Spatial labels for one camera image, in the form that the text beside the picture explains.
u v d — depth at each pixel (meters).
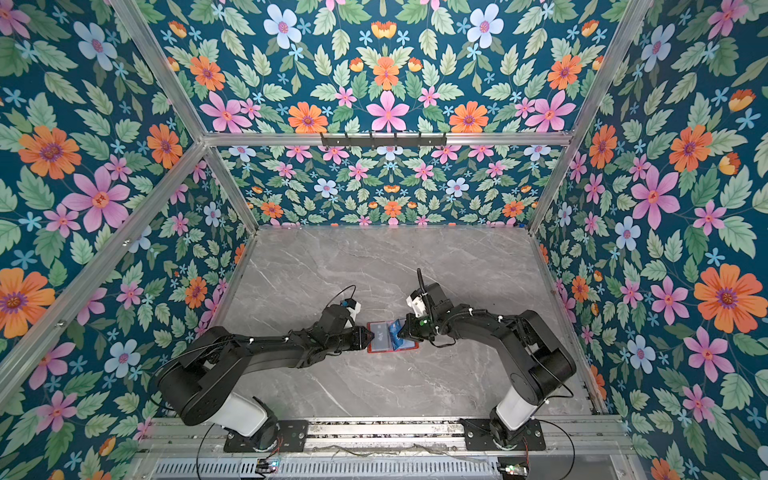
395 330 0.90
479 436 0.73
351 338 0.80
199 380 0.44
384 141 0.93
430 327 0.73
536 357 0.49
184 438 0.75
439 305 0.73
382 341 0.90
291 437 0.74
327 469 0.76
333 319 0.72
